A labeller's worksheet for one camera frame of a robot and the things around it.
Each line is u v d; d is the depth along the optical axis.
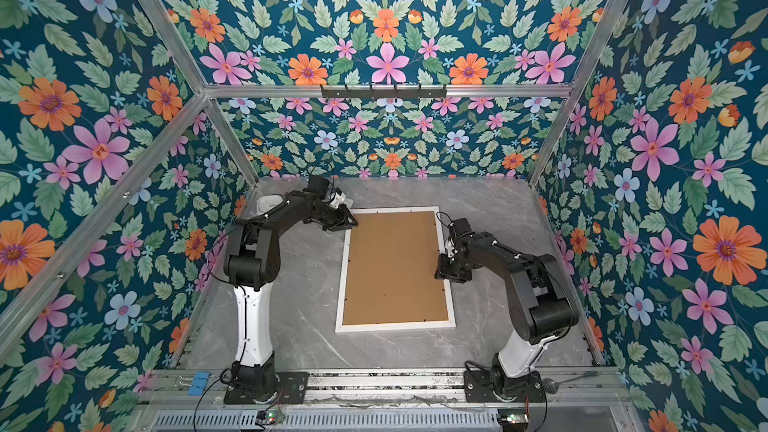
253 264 0.58
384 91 0.91
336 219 0.93
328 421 0.76
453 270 0.81
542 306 0.47
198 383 0.75
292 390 0.73
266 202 1.08
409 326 0.82
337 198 0.96
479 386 0.74
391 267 0.92
